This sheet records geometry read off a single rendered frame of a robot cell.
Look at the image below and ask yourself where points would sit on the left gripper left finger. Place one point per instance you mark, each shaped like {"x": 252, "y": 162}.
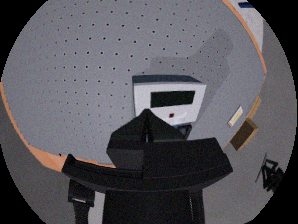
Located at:
{"x": 133, "y": 130}

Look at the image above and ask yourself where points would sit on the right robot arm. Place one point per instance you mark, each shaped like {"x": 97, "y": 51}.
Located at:
{"x": 197, "y": 207}

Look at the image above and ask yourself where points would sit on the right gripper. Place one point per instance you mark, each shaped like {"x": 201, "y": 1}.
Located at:
{"x": 275, "y": 177}

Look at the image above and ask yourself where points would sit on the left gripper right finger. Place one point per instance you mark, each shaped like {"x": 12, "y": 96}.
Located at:
{"x": 161, "y": 131}

